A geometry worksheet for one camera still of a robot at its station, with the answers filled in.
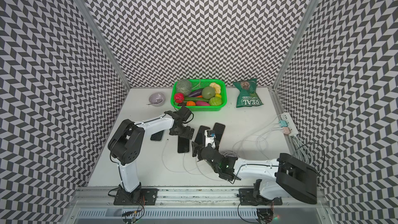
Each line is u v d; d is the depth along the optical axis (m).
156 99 1.08
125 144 0.50
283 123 0.96
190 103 1.02
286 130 0.94
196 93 1.08
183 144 0.89
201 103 1.03
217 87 1.12
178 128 0.73
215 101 0.99
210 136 0.68
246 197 0.72
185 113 0.77
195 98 1.05
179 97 1.00
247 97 1.05
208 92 1.06
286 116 0.99
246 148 0.89
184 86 1.04
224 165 0.60
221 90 1.11
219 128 0.97
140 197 0.69
